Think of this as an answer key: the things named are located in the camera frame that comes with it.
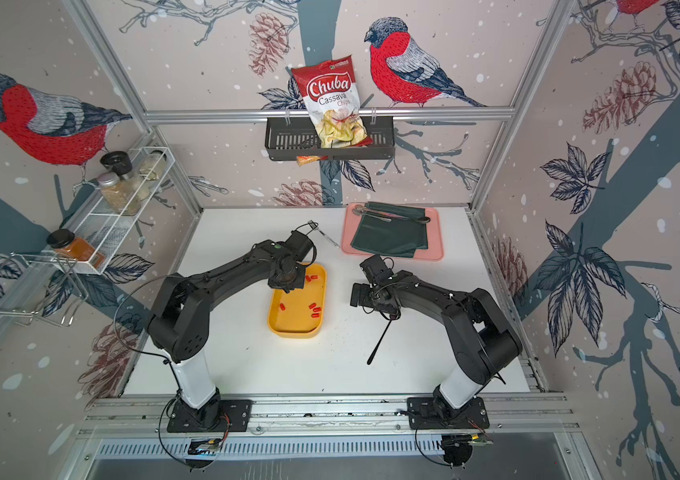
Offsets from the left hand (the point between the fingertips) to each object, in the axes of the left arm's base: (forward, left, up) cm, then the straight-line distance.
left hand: (298, 277), depth 92 cm
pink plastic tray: (+16, -47, -8) cm, 50 cm away
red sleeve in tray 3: (-10, -5, -6) cm, 13 cm away
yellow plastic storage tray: (-10, -1, -5) cm, 11 cm away
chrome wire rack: (-14, +52, +21) cm, 58 cm away
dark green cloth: (+22, -35, -6) cm, 42 cm away
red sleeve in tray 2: (-7, -4, -6) cm, 10 cm away
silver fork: (+29, -2, -9) cm, 31 cm away
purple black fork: (-10, -29, -7) cm, 32 cm away
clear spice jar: (+18, +41, +27) cm, 52 cm away
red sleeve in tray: (-7, +5, -7) cm, 11 cm away
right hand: (-5, -21, -5) cm, 22 cm away
